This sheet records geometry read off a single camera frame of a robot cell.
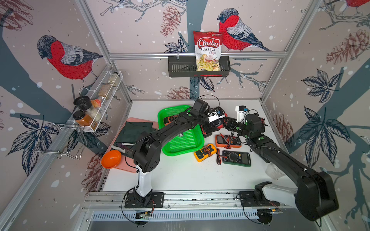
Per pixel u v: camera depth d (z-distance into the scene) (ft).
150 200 2.21
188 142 3.14
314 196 1.28
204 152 2.87
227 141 2.98
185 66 3.51
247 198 2.37
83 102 2.03
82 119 1.97
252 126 2.01
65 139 1.93
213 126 2.57
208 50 2.70
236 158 2.81
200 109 2.22
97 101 2.29
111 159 2.85
